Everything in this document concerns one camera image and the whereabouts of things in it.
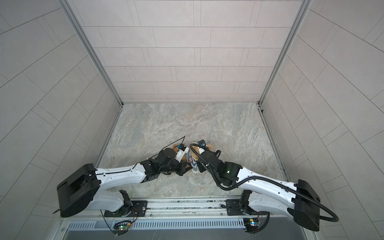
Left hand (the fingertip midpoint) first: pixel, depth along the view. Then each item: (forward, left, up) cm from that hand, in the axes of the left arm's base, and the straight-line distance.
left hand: (197, 168), depth 76 cm
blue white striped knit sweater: (+2, +2, +4) cm, 5 cm away
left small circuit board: (-24, +32, -3) cm, 40 cm away
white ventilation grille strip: (-23, -15, -7) cm, 28 cm away
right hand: (+4, 0, +3) cm, 5 cm away
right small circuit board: (-23, -25, -7) cm, 35 cm away
